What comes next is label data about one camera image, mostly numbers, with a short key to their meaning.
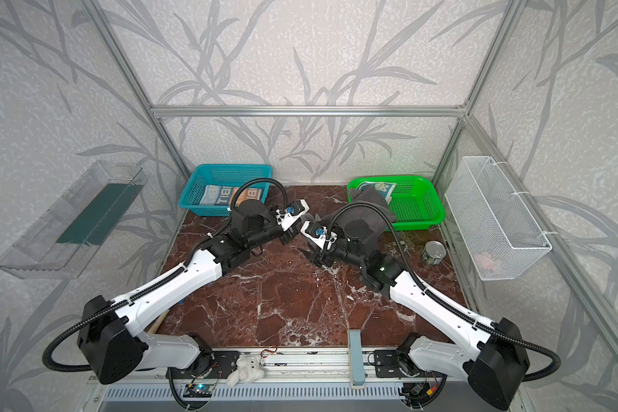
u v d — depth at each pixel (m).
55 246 0.63
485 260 0.73
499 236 0.61
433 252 0.91
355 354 0.75
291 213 0.61
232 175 1.19
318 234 0.58
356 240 0.53
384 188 1.12
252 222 0.56
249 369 0.70
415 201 1.15
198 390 0.71
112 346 0.39
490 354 0.38
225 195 1.15
